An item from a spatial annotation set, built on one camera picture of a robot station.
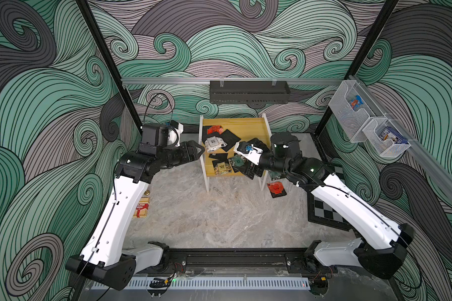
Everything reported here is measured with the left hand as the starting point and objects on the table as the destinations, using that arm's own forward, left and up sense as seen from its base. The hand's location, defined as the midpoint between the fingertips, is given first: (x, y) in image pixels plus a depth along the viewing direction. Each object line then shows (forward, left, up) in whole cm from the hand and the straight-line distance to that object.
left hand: (198, 148), depth 65 cm
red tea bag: (+4, -37, -37) cm, 52 cm away
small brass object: (+1, +30, -36) cm, 46 cm away
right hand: (+1, -16, -2) cm, 16 cm away
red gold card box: (-7, +30, -35) cm, 47 cm away
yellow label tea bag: (+5, -9, -20) cm, 23 cm away
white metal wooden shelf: (+10, -7, -4) cm, 12 cm away
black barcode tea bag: (+11, -8, -21) cm, 25 cm away
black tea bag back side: (+8, -11, -4) cm, 15 cm away
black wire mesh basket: (+43, -22, -4) cm, 48 cm away
